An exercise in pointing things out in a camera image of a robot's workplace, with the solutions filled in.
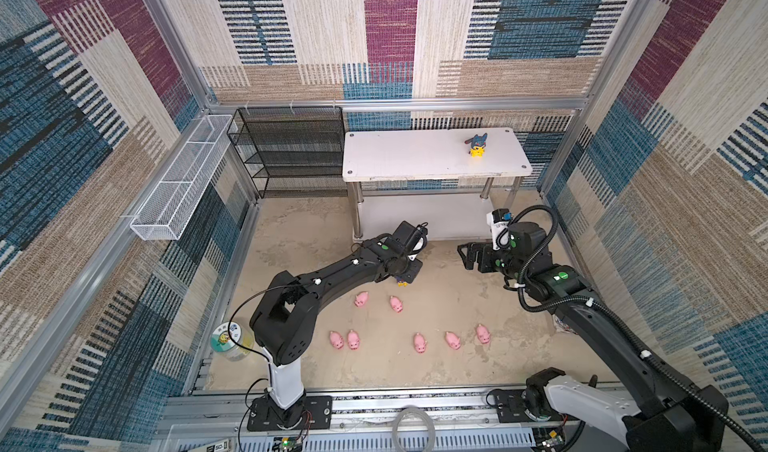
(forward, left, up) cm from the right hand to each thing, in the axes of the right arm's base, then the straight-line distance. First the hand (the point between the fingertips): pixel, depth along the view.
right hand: (474, 252), depth 78 cm
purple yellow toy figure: (-5, +19, -6) cm, 21 cm away
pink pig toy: (-3, +31, -19) cm, 36 cm away
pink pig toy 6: (-16, +5, -20) cm, 26 cm away
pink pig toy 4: (-15, +32, -19) cm, 40 cm away
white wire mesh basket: (+15, +73, +13) cm, 75 cm away
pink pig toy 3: (-15, +37, -19) cm, 44 cm away
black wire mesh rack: (+46, +55, -2) cm, 72 cm away
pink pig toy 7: (-15, -3, -19) cm, 24 cm away
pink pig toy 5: (-16, +14, -19) cm, 29 cm away
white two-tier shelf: (+31, +4, -4) cm, 32 cm away
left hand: (+4, +15, -11) cm, 19 cm away
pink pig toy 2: (-5, +20, -19) cm, 28 cm away
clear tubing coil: (-35, +22, -17) cm, 44 cm away
